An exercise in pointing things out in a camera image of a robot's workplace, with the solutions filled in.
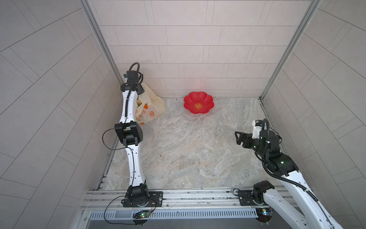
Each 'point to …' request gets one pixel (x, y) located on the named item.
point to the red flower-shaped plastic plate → (198, 102)
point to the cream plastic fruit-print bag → (149, 106)
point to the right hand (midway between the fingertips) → (240, 133)
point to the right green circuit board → (265, 214)
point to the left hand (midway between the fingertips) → (138, 87)
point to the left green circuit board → (141, 214)
